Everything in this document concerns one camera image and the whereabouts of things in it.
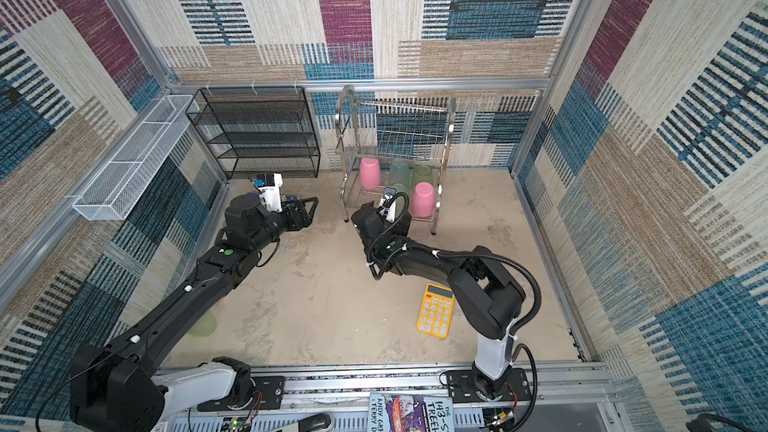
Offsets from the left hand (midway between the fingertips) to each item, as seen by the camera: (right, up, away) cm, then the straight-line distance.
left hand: (308, 196), depth 77 cm
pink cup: (+14, +8, +27) cm, 32 cm away
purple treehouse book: (+25, -49, -8) cm, 56 cm away
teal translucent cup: (+25, +9, +25) cm, 36 cm away
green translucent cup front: (+24, -1, -10) cm, 26 cm away
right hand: (+20, -3, +12) cm, 24 cm away
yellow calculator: (+33, -32, +8) cm, 47 cm away
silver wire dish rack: (+21, +20, +38) cm, 48 cm away
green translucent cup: (+32, +8, +27) cm, 43 cm away
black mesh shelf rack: (-26, +24, +33) cm, 48 cm away
